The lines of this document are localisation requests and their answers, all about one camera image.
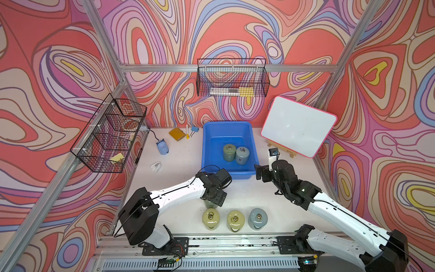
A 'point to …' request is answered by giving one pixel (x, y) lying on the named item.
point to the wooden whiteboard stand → (271, 143)
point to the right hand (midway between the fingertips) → (265, 167)
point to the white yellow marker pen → (187, 132)
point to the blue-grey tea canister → (257, 219)
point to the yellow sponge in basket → (117, 157)
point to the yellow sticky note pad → (177, 134)
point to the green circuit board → (166, 262)
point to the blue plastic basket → (216, 135)
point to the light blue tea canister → (242, 155)
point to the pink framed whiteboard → (297, 126)
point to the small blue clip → (195, 129)
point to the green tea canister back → (229, 151)
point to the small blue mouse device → (162, 147)
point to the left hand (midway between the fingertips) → (216, 197)
